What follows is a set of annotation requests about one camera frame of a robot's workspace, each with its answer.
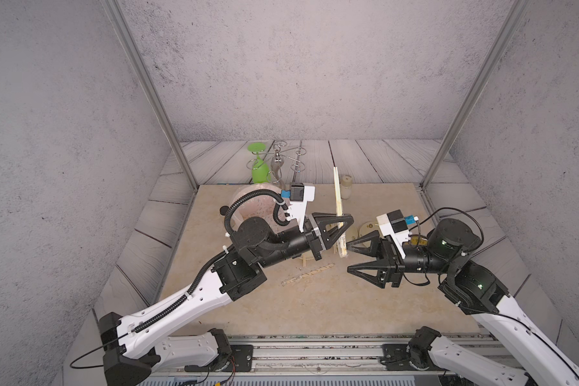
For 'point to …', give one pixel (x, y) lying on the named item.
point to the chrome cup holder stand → (277, 160)
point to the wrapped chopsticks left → (306, 273)
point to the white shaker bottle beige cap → (346, 186)
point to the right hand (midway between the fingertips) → (351, 259)
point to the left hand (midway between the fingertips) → (354, 226)
